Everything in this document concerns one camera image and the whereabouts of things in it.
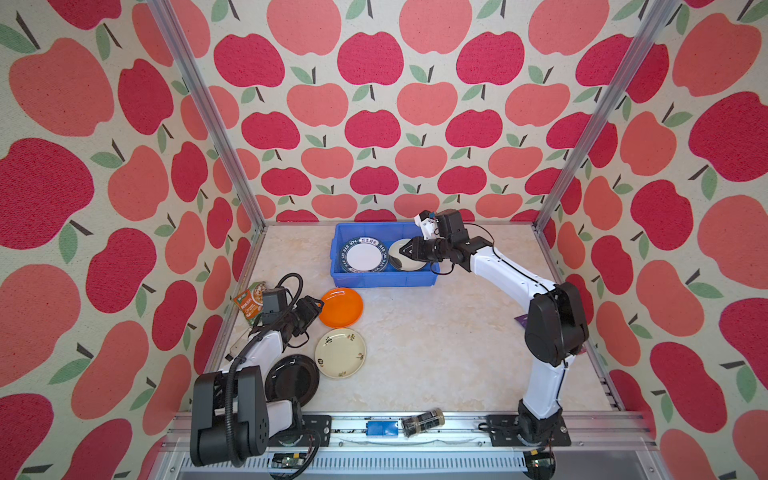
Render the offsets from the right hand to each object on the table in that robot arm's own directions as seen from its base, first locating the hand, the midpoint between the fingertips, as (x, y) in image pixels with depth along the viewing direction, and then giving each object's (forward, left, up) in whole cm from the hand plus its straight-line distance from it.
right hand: (407, 248), depth 89 cm
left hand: (-16, +25, -12) cm, 32 cm away
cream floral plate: (-26, +18, -22) cm, 39 cm away
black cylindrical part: (-43, -7, -16) cm, 46 cm away
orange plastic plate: (-12, +20, -18) cm, 30 cm away
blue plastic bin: (0, -7, -14) cm, 15 cm away
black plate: (-36, +28, -13) cm, 48 cm away
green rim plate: (+9, +16, -16) cm, 25 cm away
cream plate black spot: (+8, +2, -16) cm, 18 cm away
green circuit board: (-54, +26, -20) cm, 63 cm away
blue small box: (-45, +3, -16) cm, 48 cm away
